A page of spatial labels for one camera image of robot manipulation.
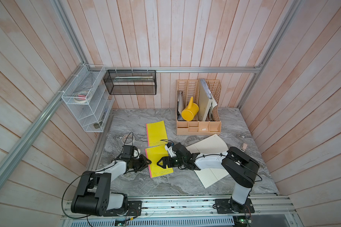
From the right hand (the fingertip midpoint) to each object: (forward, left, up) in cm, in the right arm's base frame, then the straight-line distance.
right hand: (161, 163), depth 87 cm
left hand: (0, +7, -2) cm, 7 cm away
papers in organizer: (+37, -36, +3) cm, 52 cm away
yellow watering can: (+31, -18, +13) cm, 38 cm away
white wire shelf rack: (+16, +38, +26) cm, 49 cm away
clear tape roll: (+19, +26, -2) cm, 32 cm away
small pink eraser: (+14, -56, -2) cm, 58 cm away
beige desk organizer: (+57, -17, +14) cm, 61 cm away
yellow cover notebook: (+8, +6, -5) cm, 11 cm away
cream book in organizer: (+30, -27, +25) cm, 48 cm away
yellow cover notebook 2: (+26, +5, -2) cm, 26 cm away
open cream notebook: (+14, -35, -1) cm, 38 cm away
